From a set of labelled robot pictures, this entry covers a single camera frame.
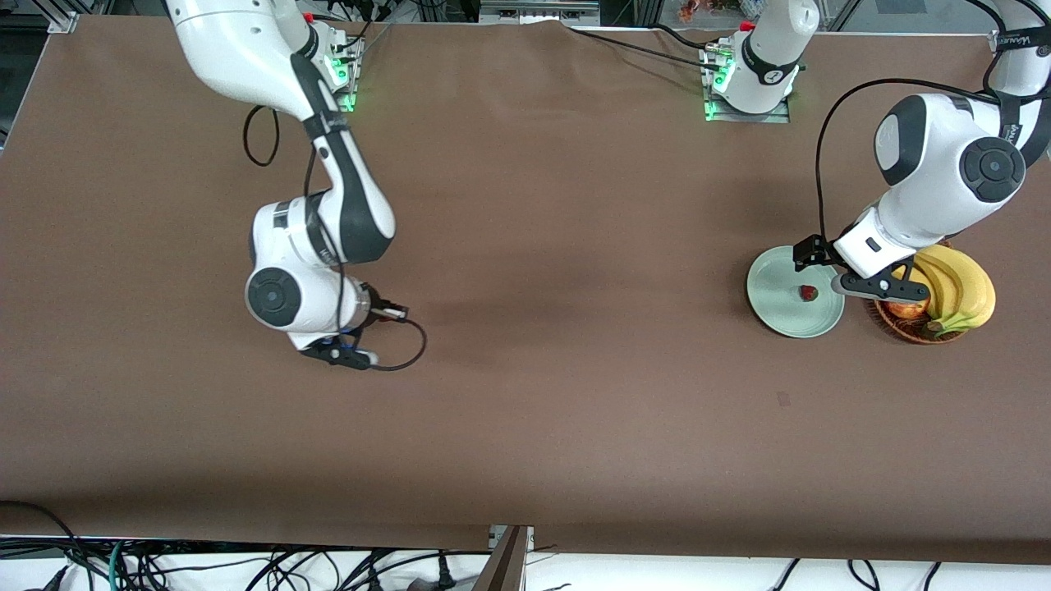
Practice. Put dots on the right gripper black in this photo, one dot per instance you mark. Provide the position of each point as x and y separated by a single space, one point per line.
371 310

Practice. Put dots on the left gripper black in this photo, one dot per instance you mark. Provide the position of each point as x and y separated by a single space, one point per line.
811 251

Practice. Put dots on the red strawberry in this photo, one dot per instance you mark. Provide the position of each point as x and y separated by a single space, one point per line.
809 294

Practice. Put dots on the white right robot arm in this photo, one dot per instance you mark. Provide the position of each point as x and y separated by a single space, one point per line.
246 49

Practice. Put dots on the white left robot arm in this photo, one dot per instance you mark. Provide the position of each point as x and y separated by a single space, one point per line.
928 180

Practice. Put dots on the mint green round plate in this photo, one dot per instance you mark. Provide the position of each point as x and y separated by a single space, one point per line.
776 304

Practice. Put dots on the red yellow apple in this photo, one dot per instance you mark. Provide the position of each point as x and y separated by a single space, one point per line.
907 312

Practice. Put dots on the brown wicker basket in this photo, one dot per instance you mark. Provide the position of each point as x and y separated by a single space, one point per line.
903 330

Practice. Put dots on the brown table cover sheet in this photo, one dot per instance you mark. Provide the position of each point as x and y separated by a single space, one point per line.
493 410

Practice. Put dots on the yellow banana bunch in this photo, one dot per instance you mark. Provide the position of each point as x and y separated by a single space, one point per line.
969 287

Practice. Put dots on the orange colourful background clutter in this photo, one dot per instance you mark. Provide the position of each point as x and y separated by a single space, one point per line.
698 10

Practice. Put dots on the brown camera stand post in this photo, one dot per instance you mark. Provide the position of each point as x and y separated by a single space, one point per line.
505 570

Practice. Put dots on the grey network switch box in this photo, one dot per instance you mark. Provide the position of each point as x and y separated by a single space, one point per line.
534 12

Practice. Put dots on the aluminium frame profile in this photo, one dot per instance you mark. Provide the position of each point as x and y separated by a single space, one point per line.
61 16

